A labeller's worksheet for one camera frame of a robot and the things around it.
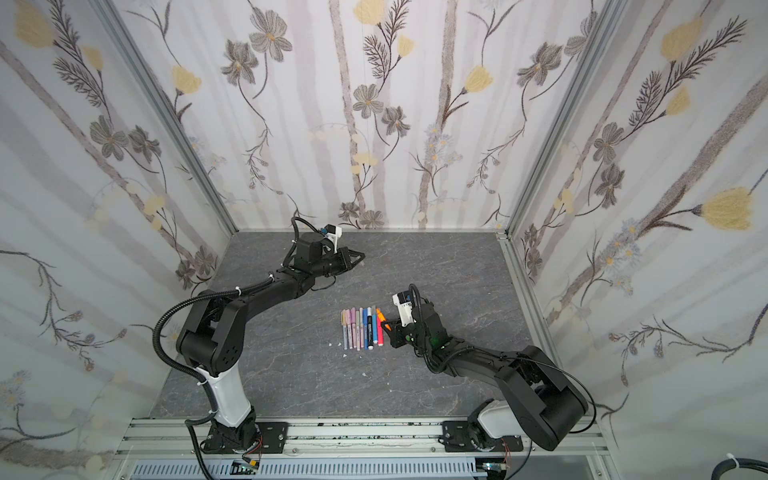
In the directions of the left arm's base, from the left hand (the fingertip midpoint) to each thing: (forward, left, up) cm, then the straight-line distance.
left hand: (366, 252), depth 89 cm
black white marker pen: (-17, 0, -18) cm, 25 cm away
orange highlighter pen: (-17, -4, -10) cm, 20 cm away
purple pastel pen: (-16, +5, -18) cm, 24 cm away
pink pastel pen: (-13, +7, -18) cm, 23 cm away
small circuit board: (-52, +31, -21) cm, 64 cm away
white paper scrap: (-21, +12, -19) cm, 31 cm away
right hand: (-19, -5, -9) cm, 21 cm away
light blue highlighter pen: (-15, -2, -17) cm, 23 cm away
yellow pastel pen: (-16, +8, -18) cm, 25 cm away
